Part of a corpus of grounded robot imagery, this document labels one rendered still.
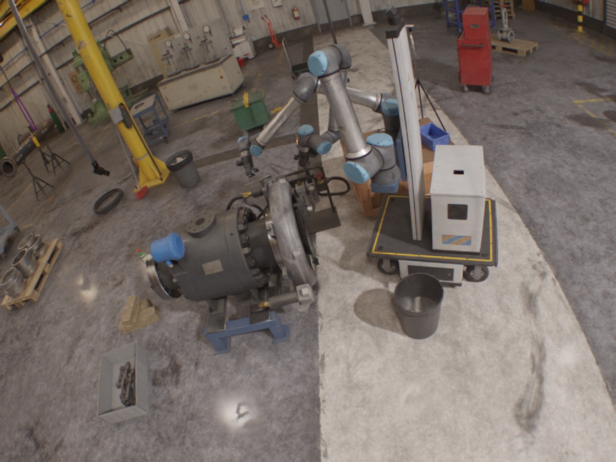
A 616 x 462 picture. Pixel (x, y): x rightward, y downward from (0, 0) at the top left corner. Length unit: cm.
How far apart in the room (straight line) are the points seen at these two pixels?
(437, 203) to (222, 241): 135
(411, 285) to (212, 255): 130
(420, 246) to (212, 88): 655
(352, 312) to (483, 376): 105
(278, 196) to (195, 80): 637
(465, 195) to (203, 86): 694
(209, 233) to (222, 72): 597
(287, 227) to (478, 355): 147
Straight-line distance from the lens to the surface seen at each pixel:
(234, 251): 220
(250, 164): 261
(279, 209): 208
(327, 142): 207
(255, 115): 547
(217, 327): 259
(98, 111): 1392
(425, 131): 345
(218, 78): 803
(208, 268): 228
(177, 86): 856
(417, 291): 243
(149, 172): 572
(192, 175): 490
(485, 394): 232
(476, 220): 226
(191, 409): 271
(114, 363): 341
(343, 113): 178
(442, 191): 214
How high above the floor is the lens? 215
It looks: 40 degrees down
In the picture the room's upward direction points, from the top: 20 degrees counter-clockwise
